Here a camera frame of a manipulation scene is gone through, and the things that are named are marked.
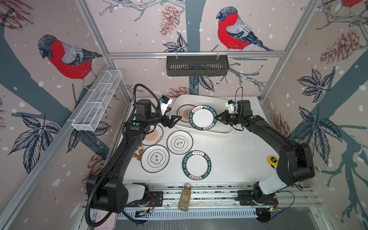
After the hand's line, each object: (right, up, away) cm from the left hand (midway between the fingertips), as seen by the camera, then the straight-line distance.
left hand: (174, 112), depth 74 cm
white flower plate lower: (-13, -29, +14) cm, 35 cm away
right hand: (+23, -4, +11) cm, 26 cm away
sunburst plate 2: (-17, -17, +24) cm, 34 cm away
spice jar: (+5, -44, -4) cm, 44 cm away
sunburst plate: (+4, 0, +37) cm, 37 cm away
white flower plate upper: (+1, -21, +21) cm, 29 cm away
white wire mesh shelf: (-43, -1, -3) cm, 43 cm away
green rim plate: (+16, -3, +14) cm, 22 cm away
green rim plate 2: (+12, -33, +11) cm, 37 cm away
